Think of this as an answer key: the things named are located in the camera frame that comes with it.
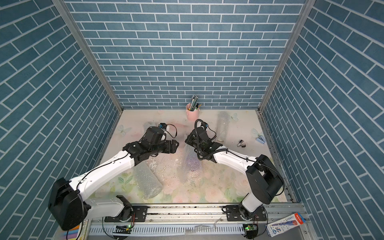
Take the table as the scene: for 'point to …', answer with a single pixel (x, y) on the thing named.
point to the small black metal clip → (242, 145)
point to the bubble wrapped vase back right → (223, 118)
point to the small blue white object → (261, 139)
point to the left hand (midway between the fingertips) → (177, 144)
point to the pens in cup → (194, 106)
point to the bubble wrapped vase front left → (148, 185)
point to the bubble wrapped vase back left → (152, 123)
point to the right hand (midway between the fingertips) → (187, 136)
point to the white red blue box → (281, 226)
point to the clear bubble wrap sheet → (191, 169)
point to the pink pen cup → (192, 116)
